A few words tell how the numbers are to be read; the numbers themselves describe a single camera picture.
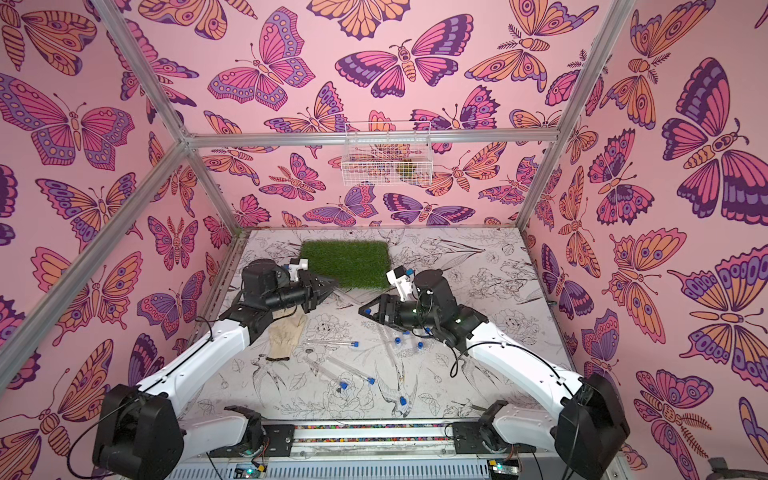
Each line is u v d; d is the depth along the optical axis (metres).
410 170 0.95
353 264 1.06
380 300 0.65
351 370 0.85
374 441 0.75
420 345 0.89
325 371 0.85
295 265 0.77
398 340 0.90
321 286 0.76
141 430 0.39
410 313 0.64
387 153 0.95
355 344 0.90
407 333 0.91
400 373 0.85
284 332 0.92
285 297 0.67
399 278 0.70
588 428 0.39
